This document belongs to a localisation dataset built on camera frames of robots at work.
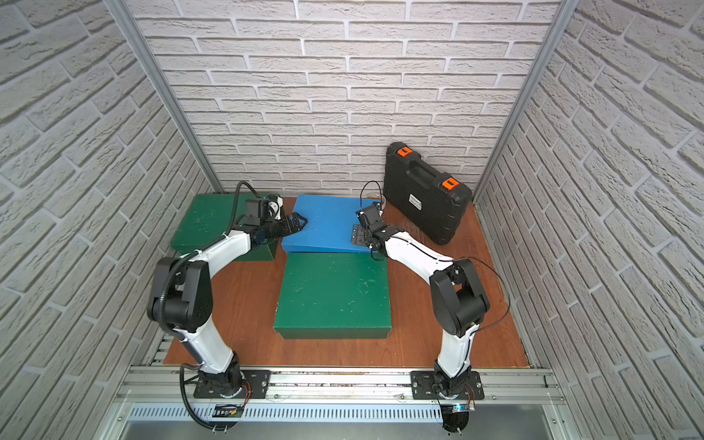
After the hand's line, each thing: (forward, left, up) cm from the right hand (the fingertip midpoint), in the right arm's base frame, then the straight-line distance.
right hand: (368, 234), depth 93 cm
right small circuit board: (-51, -20, -12) cm, 56 cm away
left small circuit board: (-47, +42, -14) cm, 65 cm away
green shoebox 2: (-22, +12, -1) cm, 25 cm away
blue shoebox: (+3, +13, +3) cm, 14 cm away
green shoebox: (+12, +58, +1) cm, 59 cm away
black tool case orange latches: (+9, -22, +7) cm, 24 cm away
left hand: (+6, +23, +3) cm, 24 cm away
